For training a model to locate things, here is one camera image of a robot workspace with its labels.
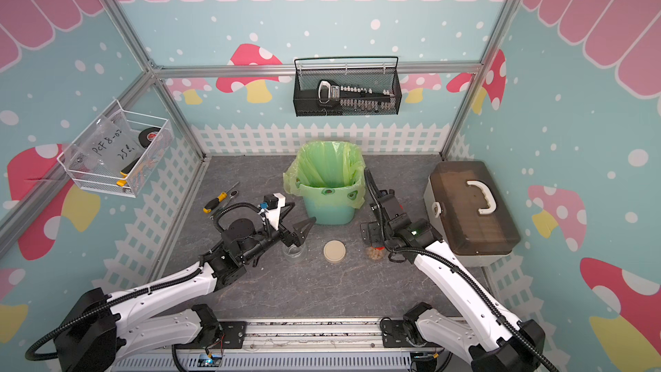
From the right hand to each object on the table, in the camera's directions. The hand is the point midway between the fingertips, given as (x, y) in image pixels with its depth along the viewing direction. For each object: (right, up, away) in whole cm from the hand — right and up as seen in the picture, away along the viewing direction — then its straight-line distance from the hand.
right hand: (379, 228), depth 77 cm
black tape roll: (-72, +28, +2) cm, 77 cm away
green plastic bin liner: (-16, +19, +17) cm, 30 cm away
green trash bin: (-15, +6, +7) cm, 18 cm away
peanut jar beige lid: (-27, -10, +8) cm, 30 cm away
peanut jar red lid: (+2, -9, +10) cm, 14 cm away
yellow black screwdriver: (-63, +5, +25) cm, 68 cm away
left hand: (-22, +4, -3) cm, 22 cm away
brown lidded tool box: (+32, +6, +11) cm, 34 cm away
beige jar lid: (-14, -10, +12) cm, 21 cm away
